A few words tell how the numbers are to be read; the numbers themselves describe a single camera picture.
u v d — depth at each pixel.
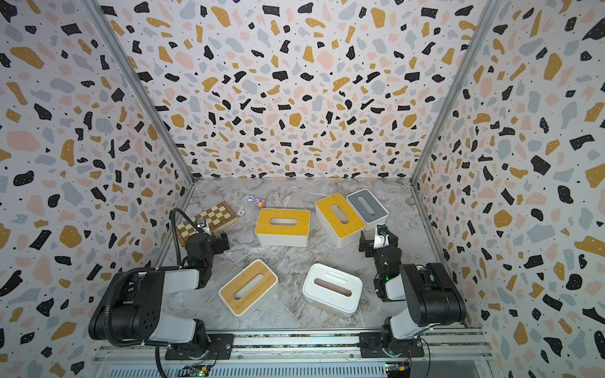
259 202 1.09
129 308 0.44
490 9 0.71
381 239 0.79
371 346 0.73
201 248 0.71
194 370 0.70
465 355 0.75
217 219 1.03
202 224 0.80
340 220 0.95
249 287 0.84
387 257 0.70
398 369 0.72
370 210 1.06
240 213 1.09
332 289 0.79
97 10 0.69
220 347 0.73
